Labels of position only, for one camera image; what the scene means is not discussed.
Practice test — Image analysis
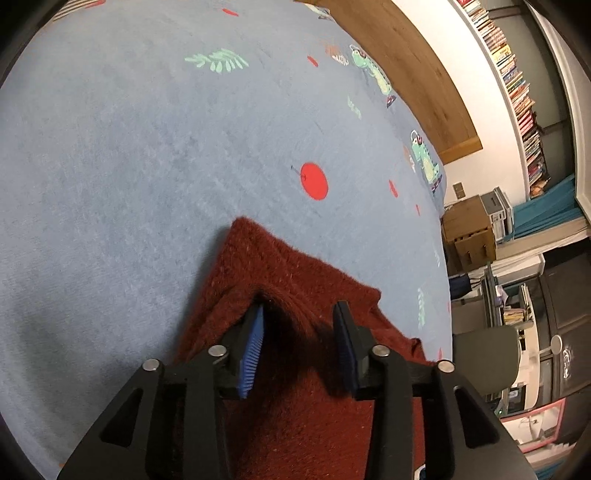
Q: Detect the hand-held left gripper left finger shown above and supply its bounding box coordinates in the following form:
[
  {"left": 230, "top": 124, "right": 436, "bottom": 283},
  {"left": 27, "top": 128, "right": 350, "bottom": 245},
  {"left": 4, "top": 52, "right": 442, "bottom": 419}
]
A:
[{"left": 56, "top": 302, "right": 266, "bottom": 480}]

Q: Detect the blue printed blanket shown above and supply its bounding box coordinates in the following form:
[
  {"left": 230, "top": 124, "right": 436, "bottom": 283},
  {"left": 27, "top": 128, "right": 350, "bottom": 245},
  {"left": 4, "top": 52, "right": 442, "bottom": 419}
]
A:
[{"left": 0, "top": 0, "right": 453, "bottom": 472}]

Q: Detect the row of books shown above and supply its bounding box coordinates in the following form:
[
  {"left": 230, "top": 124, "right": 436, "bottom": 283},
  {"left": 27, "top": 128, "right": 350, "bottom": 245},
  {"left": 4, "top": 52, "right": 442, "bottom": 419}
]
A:
[{"left": 457, "top": 0, "right": 552, "bottom": 199}]

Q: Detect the grey storage box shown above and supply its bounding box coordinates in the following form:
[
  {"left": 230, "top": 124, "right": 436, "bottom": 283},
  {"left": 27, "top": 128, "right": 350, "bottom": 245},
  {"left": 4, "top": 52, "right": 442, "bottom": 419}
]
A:
[{"left": 480, "top": 187, "right": 514, "bottom": 243}]

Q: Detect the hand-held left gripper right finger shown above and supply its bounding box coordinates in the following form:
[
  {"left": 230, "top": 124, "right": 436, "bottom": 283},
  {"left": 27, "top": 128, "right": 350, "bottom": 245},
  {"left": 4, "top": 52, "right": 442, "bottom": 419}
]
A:
[{"left": 332, "top": 301, "right": 539, "bottom": 480}]

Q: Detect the wooden headboard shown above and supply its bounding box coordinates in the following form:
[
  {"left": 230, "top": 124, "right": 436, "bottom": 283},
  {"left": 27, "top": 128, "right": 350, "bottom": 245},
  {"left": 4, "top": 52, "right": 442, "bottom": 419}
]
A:
[{"left": 318, "top": 0, "right": 483, "bottom": 164}]

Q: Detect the grey office chair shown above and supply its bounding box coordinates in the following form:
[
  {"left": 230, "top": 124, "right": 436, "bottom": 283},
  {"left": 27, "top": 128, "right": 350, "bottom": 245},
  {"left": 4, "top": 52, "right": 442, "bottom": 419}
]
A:
[{"left": 450, "top": 325, "right": 522, "bottom": 402}]

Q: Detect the teal curtain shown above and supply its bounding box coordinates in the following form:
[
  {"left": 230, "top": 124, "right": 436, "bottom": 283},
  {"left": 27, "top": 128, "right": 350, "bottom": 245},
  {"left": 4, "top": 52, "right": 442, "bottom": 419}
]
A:
[{"left": 510, "top": 174, "right": 580, "bottom": 241}]

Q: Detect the dark red knit sweater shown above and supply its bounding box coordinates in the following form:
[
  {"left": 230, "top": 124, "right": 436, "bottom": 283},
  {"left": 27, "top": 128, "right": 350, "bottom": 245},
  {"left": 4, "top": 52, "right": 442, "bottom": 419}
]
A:
[{"left": 173, "top": 216, "right": 439, "bottom": 480}]

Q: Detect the white desk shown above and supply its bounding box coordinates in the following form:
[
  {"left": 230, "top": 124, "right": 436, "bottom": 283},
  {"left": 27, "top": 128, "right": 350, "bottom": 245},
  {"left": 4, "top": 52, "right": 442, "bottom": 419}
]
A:
[{"left": 480, "top": 263, "right": 543, "bottom": 333}]

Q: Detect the dark blue bag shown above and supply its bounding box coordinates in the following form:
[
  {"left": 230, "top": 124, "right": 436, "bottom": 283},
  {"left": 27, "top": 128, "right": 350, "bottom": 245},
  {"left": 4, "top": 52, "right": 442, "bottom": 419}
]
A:
[{"left": 449, "top": 273, "right": 472, "bottom": 301}]

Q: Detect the wooden drawer cabinet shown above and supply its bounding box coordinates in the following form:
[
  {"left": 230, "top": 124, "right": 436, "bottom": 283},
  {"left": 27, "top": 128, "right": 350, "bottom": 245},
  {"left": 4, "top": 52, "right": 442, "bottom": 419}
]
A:
[{"left": 442, "top": 195, "right": 498, "bottom": 273}]

